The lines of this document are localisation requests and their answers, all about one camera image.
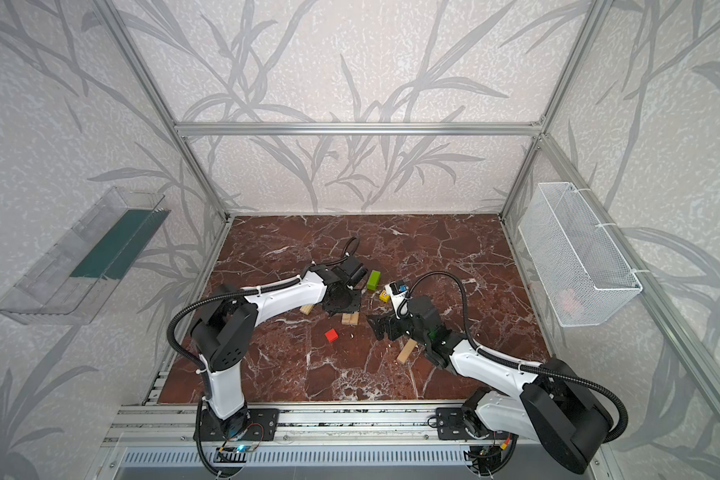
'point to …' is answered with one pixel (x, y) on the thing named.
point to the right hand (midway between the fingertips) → (381, 301)
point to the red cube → (331, 335)
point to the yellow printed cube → (383, 296)
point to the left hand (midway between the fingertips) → (358, 299)
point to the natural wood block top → (345, 318)
